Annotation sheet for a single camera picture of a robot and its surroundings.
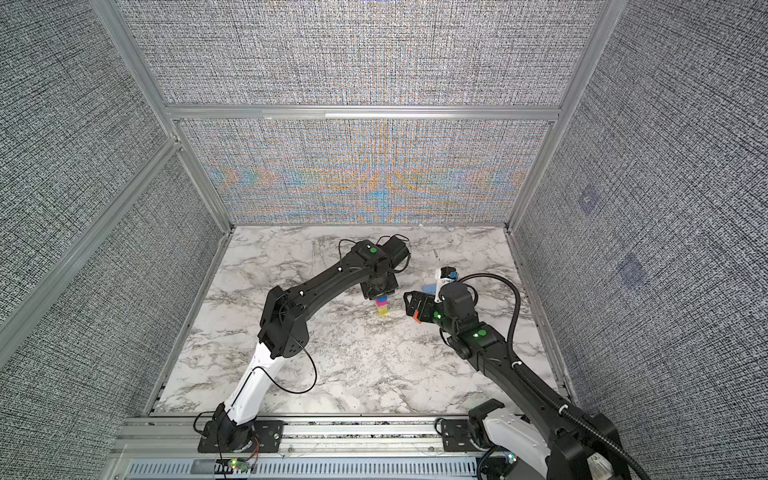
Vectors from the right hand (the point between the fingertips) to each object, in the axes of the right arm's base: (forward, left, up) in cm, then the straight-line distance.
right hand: (418, 295), depth 82 cm
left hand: (+5, +8, -8) cm, 12 cm away
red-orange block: (-10, +2, +5) cm, 11 cm away
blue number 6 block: (+4, +10, -7) cm, 13 cm away
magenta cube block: (+3, +10, -10) cm, 15 cm away
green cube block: (+3, +10, -13) cm, 17 cm away
